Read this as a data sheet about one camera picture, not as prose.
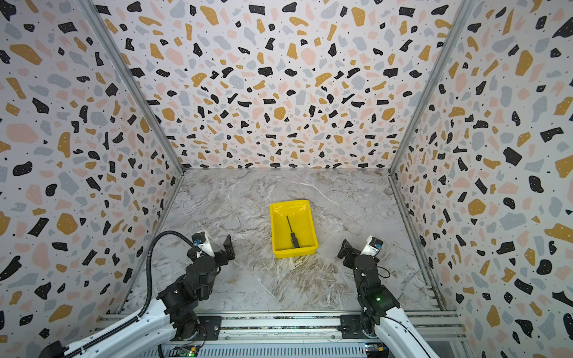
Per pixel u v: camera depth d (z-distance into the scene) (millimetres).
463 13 717
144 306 524
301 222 1015
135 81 869
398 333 534
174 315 565
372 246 716
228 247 754
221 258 713
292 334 732
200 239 662
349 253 759
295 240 928
